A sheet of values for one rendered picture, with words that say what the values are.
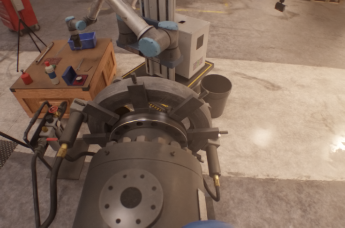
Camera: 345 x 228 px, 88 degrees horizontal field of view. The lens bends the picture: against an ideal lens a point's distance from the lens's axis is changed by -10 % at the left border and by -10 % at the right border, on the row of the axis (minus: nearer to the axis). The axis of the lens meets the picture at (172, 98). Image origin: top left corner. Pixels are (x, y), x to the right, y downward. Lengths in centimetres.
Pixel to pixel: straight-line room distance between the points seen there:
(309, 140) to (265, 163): 60
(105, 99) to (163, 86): 30
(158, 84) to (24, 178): 157
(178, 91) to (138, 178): 47
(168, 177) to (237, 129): 142
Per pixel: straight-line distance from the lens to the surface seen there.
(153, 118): 102
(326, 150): 239
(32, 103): 238
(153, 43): 133
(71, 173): 195
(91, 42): 249
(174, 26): 148
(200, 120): 114
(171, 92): 98
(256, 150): 202
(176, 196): 79
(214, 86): 221
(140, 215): 69
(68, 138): 109
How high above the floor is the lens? 159
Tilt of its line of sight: 43 degrees down
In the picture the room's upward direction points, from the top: straight up
